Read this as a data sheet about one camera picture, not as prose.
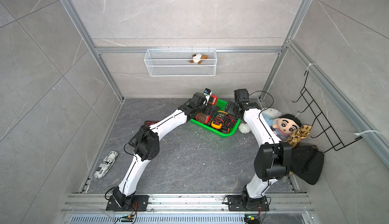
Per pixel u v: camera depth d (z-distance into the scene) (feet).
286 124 2.66
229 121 3.12
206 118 3.04
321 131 2.23
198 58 2.85
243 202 2.17
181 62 3.30
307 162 2.17
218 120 3.12
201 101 2.50
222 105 3.52
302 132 2.36
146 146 1.94
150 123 3.40
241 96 2.25
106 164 2.74
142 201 2.40
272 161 1.53
